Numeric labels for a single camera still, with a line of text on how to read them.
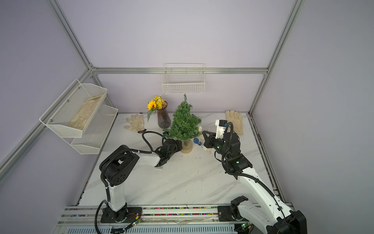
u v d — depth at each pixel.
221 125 0.64
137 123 1.15
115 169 0.51
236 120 1.18
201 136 0.85
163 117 1.02
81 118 0.76
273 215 0.40
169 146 0.75
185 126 0.75
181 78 1.07
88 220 0.73
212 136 0.68
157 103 0.93
